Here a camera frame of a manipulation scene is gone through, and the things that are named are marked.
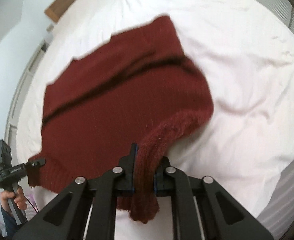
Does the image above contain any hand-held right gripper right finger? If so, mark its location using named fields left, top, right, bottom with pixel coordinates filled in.
left=154, top=156, right=275, bottom=240

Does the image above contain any person's left forearm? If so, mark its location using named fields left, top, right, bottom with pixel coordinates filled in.
left=1, top=205, right=21, bottom=233

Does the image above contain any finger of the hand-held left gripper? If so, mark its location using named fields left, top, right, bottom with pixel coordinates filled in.
left=25, top=158, right=47, bottom=174

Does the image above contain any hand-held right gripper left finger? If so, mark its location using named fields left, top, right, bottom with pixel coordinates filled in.
left=12, top=143, right=139, bottom=240

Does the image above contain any thin dark cable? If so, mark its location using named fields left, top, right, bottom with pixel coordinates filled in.
left=25, top=196, right=40, bottom=214

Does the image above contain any bed with white sheet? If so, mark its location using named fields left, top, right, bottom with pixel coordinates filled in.
left=4, top=0, right=294, bottom=240

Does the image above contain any person's left hand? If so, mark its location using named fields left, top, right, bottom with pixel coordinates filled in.
left=0, top=185, right=28, bottom=212

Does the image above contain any dark red knitted sweater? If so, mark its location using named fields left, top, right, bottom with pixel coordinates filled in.
left=27, top=15, right=215, bottom=224

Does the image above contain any wooden headboard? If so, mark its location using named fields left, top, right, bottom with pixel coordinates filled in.
left=44, top=0, right=87, bottom=23

